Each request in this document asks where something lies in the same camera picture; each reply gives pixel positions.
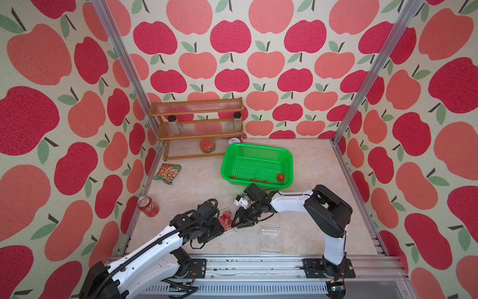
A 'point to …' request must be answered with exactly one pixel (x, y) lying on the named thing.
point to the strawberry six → (255, 180)
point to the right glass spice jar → (237, 121)
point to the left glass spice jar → (173, 123)
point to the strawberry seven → (265, 181)
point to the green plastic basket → (246, 164)
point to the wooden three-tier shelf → (198, 128)
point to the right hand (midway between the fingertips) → (234, 229)
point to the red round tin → (207, 145)
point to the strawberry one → (226, 215)
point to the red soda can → (148, 206)
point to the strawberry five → (281, 177)
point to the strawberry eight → (233, 177)
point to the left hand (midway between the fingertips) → (223, 236)
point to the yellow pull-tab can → (234, 140)
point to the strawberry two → (229, 223)
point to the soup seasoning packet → (168, 172)
